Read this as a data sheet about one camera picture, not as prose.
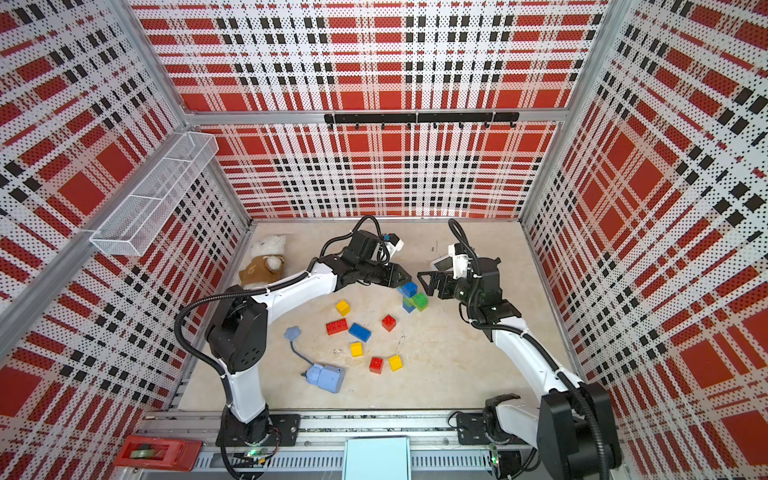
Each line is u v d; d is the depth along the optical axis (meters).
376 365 0.82
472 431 0.73
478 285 0.62
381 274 0.77
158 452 0.65
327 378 0.78
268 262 0.94
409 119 0.88
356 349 0.86
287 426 0.74
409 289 0.86
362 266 0.74
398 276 0.81
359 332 0.90
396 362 0.83
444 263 1.06
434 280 0.72
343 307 0.93
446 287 0.72
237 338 0.49
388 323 0.89
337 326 0.91
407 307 0.93
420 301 0.86
